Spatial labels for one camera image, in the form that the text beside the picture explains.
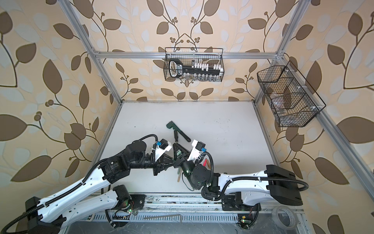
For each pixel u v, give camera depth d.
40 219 0.39
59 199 0.42
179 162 0.57
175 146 0.63
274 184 0.48
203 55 0.91
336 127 0.55
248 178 0.47
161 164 0.57
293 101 0.73
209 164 0.47
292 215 0.68
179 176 0.84
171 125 1.05
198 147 0.58
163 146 0.57
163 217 0.71
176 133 0.99
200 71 0.83
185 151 0.61
